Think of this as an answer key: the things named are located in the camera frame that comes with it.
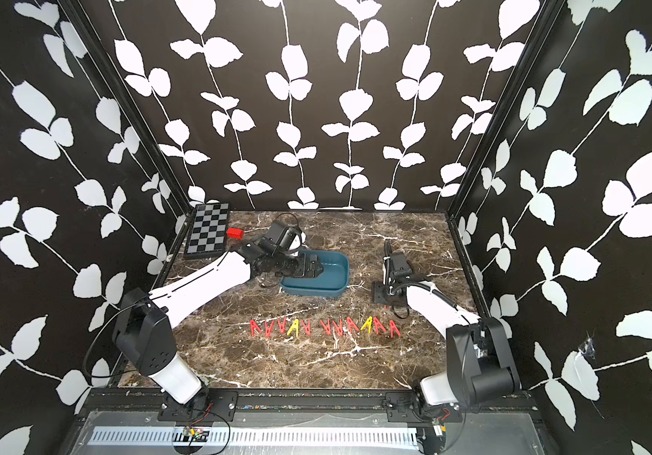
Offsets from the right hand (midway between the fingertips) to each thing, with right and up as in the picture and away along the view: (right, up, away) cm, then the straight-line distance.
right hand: (377, 290), depth 91 cm
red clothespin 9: (+5, -12, -3) cm, 13 cm away
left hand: (-20, +9, -8) cm, 23 cm away
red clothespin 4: (-23, -11, -3) cm, 25 cm away
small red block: (-55, +19, +22) cm, 62 cm away
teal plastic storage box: (-15, +1, +12) cm, 19 cm away
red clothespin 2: (-35, -12, -4) cm, 37 cm away
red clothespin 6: (-13, -12, -3) cm, 17 cm away
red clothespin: (-40, -11, -3) cm, 41 cm away
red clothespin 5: (-16, -11, -3) cm, 20 cm away
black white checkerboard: (-65, +20, +19) cm, 70 cm away
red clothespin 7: (-9, -11, -3) cm, 14 cm away
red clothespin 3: (-31, -11, -3) cm, 33 cm away
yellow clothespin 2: (-3, -10, -3) cm, 11 cm away
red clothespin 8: (0, -11, -3) cm, 11 cm away
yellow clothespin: (-26, -11, -3) cm, 29 cm away
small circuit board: (-49, -33, -21) cm, 63 cm away
